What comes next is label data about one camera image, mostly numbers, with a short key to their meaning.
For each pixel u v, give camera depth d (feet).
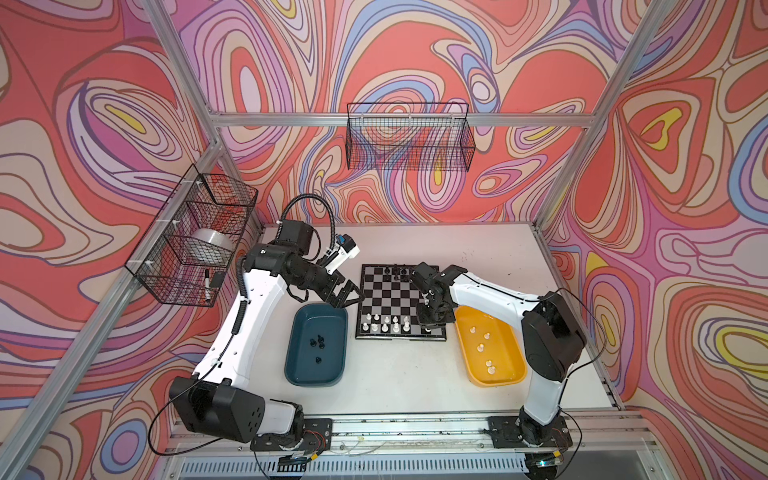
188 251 2.36
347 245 2.10
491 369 2.71
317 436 2.37
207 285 2.36
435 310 2.43
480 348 2.83
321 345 2.89
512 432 2.41
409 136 3.16
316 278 1.99
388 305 3.15
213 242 2.36
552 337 1.56
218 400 1.24
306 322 3.00
